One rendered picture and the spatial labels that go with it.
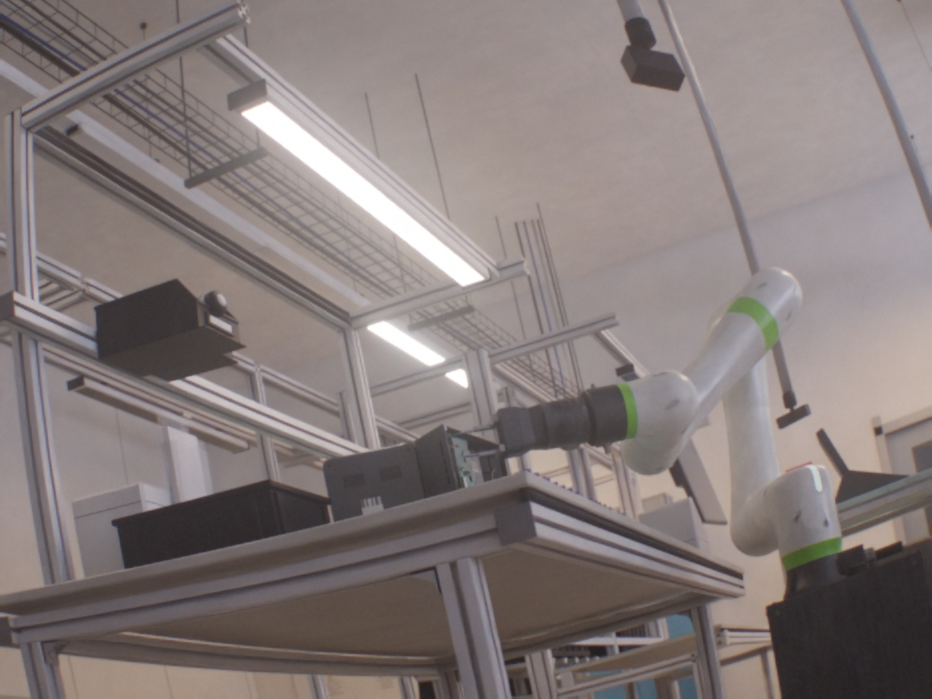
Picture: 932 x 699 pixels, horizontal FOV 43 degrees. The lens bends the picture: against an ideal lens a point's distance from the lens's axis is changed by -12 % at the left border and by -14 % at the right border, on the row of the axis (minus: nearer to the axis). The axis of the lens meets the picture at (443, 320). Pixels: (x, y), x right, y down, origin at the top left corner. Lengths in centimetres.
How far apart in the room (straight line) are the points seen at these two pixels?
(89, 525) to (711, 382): 111
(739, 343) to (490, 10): 372
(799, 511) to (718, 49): 460
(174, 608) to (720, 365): 110
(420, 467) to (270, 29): 378
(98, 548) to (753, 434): 126
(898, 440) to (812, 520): 639
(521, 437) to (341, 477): 29
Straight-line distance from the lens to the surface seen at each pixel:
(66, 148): 255
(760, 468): 254
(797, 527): 237
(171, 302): 226
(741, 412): 258
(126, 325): 230
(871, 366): 877
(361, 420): 361
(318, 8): 564
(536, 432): 210
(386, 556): 164
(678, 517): 292
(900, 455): 872
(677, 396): 214
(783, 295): 249
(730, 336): 240
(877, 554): 242
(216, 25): 222
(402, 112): 662
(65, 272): 374
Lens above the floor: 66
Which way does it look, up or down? 19 degrees up
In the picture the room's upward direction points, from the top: 12 degrees counter-clockwise
